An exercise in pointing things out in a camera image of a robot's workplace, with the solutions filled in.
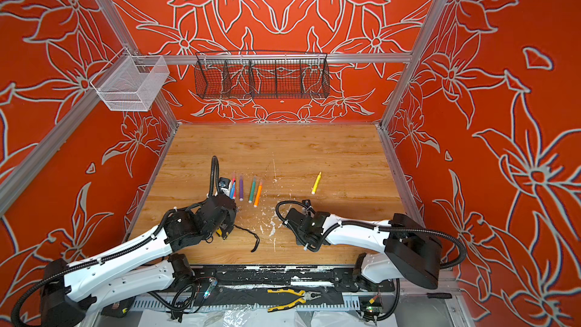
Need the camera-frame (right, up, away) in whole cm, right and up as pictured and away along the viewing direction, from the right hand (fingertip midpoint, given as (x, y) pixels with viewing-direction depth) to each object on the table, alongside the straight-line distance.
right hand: (300, 235), depth 83 cm
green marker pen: (-20, +15, +12) cm, 27 cm away
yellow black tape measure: (-56, -15, -17) cm, 60 cm away
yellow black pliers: (+1, -14, -13) cm, 19 cm away
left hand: (-24, +15, -6) cm, 29 cm away
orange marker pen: (-17, +13, +9) cm, 24 cm away
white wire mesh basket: (-71, +60, +9) cm, 93 cm away
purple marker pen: (-25, +15, +12) cm, 31 cm away
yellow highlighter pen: (+8, +18, +12) cm, 23 cm away
